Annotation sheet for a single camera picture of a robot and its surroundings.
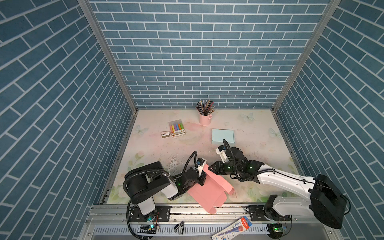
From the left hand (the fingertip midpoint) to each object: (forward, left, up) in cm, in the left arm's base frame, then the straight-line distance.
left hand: (207, 170), depth 86 cm
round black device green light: (-29, -31, -3) cm, 42 cm away
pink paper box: (-13, -2, -2) cm, 13 cm away
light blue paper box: (+23, -9, +2) cm, 25 cm away
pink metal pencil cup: (+36, 0, +2) cm, 37 cm away
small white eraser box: (+26, +28, -1) cm, 38 cm away
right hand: (-2, +1, +8) cm, 8 cm away
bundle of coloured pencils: (+42, 0, +10) cm, 43 cm away
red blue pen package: (-27, -15, 0) cm, 31 cm away
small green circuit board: (-27, +29, -5) cm, 40 cm away
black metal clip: (-26, +14, -3) cm, 30 cm away
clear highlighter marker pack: (+33, +20, -2) cm, 39 cm away
